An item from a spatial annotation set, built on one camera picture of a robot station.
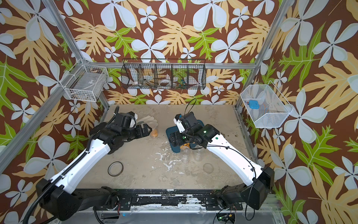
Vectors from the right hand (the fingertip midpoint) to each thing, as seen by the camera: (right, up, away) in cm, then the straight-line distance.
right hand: (174, 137), depth 74 cm
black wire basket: (-10, +42, +24) cm, 49 cm away
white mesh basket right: (+57, +16, +4) cm, 59 cm away
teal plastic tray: (+1, -11, +20) cm, 23 cm away
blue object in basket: (+50, +19, +12) cm, 54 cm away
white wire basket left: (-56, +33, +11) cm, 66 cm away
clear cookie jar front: (+7, -15, +21) cm, 27 cm away
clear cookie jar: (+16, -14, +18) cm, 27 cm away
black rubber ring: (-37, -22, +13) cm, 45 cm away
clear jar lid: (+21, -21, +13) cm, 32 cm away
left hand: (-16, +4, +4) cm, 17 cm away
